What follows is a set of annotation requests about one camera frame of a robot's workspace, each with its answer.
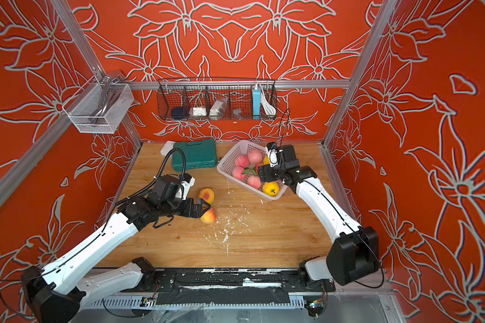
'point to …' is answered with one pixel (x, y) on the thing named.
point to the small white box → (167, 147)
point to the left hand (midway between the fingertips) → (200, 203)
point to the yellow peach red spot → (207, 195)
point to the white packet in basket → (199, 112)
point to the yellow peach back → (266, 161)
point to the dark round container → (178, 112)
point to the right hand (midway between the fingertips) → (263, 167)
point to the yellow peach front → (271, 188)
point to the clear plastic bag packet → (217, 110)
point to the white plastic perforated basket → (226, 165)
